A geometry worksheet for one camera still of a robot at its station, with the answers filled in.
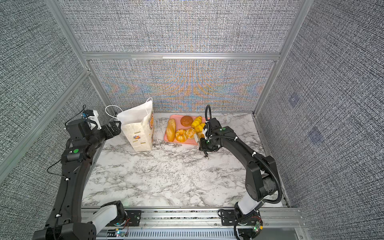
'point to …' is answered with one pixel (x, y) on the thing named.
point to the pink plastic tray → (178, 126)
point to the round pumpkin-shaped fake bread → (181, 135)
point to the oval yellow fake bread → (197, 121)
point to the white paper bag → (138, 124)
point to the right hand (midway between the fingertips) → (201, 147)
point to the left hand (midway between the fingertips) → (113, 123)
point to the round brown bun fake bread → (186, 121)
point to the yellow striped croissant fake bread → (199, 128)
